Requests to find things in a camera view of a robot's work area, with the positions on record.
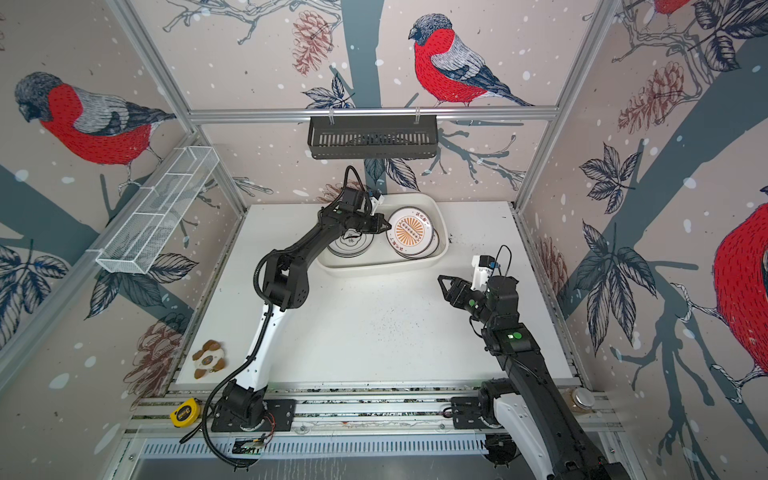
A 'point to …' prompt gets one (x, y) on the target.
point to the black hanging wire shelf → (368, 137)
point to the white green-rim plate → (352, 244)
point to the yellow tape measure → (186, 413)
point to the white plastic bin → (380, 258)
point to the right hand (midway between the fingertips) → (442, 282)
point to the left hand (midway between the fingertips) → (391, 224)
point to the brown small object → (210, 358)
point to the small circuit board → (247, 446)
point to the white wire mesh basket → (154, 214)
